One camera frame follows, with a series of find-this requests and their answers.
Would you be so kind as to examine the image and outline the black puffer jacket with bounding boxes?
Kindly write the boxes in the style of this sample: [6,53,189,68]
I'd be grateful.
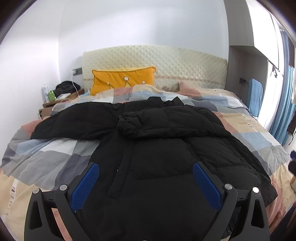
[31,97,278,240]

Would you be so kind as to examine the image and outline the black clothes hanger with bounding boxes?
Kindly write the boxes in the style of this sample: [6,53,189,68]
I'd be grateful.
[270,65,278,78]

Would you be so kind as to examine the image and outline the blue curtain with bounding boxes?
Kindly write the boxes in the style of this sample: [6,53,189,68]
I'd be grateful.
[269,30,295,146]

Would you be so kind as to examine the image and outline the colourful patchwork quilt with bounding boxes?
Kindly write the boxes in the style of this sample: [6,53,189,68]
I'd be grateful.
[1,83,295,240]

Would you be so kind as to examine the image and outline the blue covered chair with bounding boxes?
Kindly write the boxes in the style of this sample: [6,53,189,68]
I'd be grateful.
[246,78,263,118]

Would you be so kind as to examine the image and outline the wooden nightstand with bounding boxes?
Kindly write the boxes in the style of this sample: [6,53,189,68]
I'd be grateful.
[39,89,85,119]

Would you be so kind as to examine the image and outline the white box on nightstand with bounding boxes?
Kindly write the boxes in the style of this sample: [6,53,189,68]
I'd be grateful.
[55,93,71,100]

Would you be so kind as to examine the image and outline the green drink carton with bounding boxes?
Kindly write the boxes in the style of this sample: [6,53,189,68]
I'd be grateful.
[48,91,56,102]

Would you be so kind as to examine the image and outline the black bag on nightstand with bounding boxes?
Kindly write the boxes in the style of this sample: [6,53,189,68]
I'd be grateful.
[53,81,81,97]

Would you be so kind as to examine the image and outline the white spray bottle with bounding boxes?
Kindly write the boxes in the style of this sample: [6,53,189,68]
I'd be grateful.
[42,83,50,103]

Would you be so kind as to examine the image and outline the yellow crown cushion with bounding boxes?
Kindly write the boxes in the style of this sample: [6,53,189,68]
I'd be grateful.
[90,66,157,95]

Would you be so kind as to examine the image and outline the floral cream pillow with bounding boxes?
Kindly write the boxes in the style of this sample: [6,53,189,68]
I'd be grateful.
[154,79,180,92]

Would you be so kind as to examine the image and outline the grey white wardrobe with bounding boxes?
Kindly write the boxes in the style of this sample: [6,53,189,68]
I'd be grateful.
[223,0,285,130]

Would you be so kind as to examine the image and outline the cream quilted headboard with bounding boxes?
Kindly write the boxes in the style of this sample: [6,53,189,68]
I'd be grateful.
[82,45,227,90]

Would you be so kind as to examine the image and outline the white charging cable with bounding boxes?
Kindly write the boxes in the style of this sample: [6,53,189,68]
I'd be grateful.
[59,71,80,103]

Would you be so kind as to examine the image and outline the dark wall socket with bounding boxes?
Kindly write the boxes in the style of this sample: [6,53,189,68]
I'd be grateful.
[72,67,83,76]

